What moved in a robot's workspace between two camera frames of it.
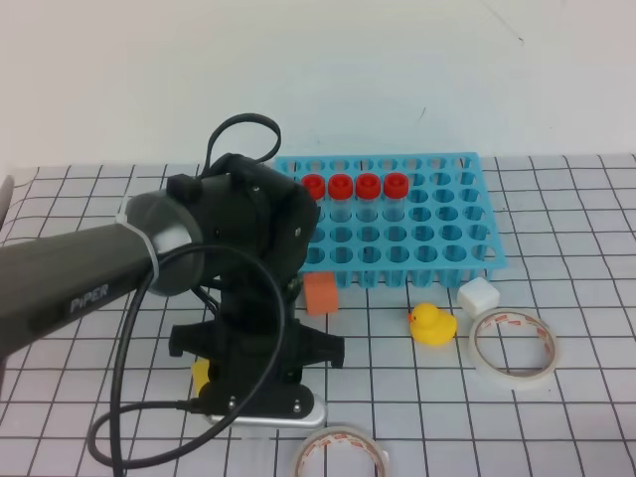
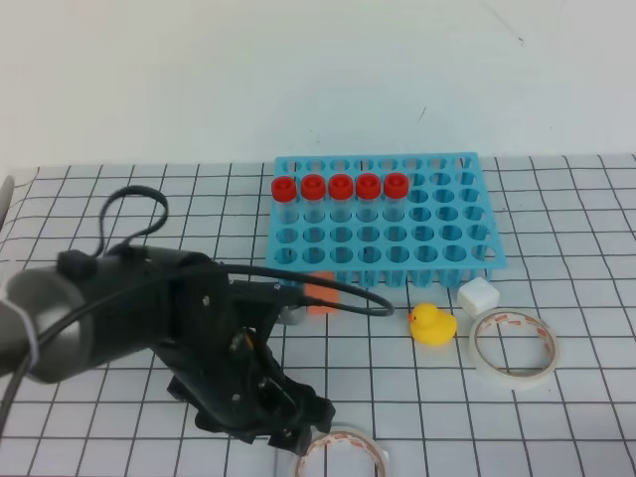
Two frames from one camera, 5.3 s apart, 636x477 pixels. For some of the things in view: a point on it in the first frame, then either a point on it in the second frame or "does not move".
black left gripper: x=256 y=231 to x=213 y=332
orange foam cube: x=321 y=293 does not move
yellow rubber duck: x=430 y=325 does not move
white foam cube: x=478 y=296 does not move
